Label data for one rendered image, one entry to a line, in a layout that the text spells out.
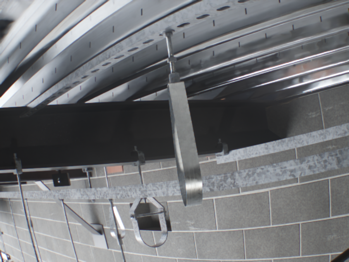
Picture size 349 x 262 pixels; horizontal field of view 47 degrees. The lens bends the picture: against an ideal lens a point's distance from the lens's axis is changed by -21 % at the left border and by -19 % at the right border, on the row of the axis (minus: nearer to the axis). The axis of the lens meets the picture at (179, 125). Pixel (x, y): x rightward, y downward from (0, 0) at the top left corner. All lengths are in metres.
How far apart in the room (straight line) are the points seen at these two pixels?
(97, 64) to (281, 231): 1.53
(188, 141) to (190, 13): 0.21
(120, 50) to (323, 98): 1.30
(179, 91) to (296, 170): 0.34
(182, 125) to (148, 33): 0.19
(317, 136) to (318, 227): 0.67
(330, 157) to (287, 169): 0.13
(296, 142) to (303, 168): 0.67
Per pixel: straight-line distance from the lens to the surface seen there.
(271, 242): 2.35
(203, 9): 0.76
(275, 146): 1.73
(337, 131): 1.55
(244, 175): 1.11
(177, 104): 0.80
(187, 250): 2.84
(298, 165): 1.01
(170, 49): 0.84
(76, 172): 3.67
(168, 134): 1.86
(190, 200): 0.78
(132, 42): 0.90
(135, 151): 1.63
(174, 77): 0.82
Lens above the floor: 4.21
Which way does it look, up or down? 6 degrees up
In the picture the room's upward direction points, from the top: 8 degrees counter-clockwise
